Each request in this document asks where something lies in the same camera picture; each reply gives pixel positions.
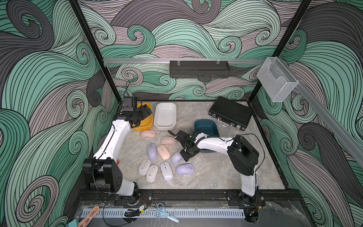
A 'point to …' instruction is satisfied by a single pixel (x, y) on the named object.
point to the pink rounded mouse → (168, 140)
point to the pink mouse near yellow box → (148, 134)
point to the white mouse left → (144, 166)
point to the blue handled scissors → (161, 212)
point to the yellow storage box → (146, 123)
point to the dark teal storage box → (206, 126)
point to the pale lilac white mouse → (166, 170)
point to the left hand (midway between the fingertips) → (146, 111)
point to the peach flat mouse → (163, 152)
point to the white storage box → (165, 116)
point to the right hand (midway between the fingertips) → (187, 157)
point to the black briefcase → (229, 114)
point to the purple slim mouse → (152, 151)
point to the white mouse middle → (151, 172)
